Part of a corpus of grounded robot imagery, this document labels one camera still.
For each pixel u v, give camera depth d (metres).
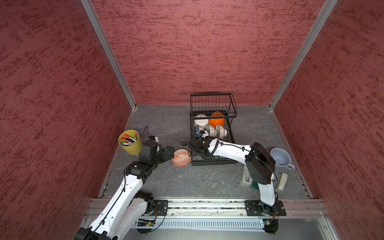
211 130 0.92
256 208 0.74
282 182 0.79
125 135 0.87
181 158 0.91
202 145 0.65
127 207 0.49
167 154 0.72
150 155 0.60
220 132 0.92
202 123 1.00
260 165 0.48
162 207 0.74
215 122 1.01
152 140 0.71
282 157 0.90
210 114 1.10
